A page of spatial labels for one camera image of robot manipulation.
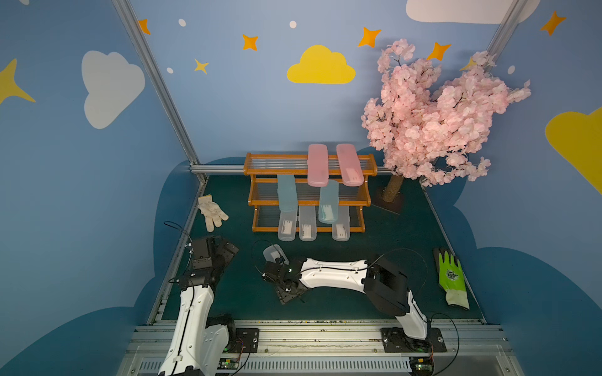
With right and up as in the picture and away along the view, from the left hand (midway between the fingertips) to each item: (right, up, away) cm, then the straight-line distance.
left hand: (226, 249), depth 83 cm
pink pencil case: (+33, +31, +1) cm, 45 cm away
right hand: (+24, -15, +2) cm, 28 cm away
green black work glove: (+84, -12, +4) cm, 85 cm away
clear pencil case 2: (+21, +7, +16) cm, 27 cm away
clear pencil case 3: (+30, +7, +16) cm, 34 cm away
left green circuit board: (+4, -33, -11) cm, 35 cm away
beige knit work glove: (-14, +12, +24) cm, 30 cm away
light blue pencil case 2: (+38, +15, +6) cm, 41 cm away
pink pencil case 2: (+45, +29, -1) cm, 53 cm away
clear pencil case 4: (+44, +6, +16) cm, 47 cm away
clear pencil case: (+16, -4, +13) cm, 21 cm away
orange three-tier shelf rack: (+13, +29, +2) cm, 32 cm away
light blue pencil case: (+21, +21, +10) cm, 31 cm away
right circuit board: (+65, -35, -10) cm, 75 cm away
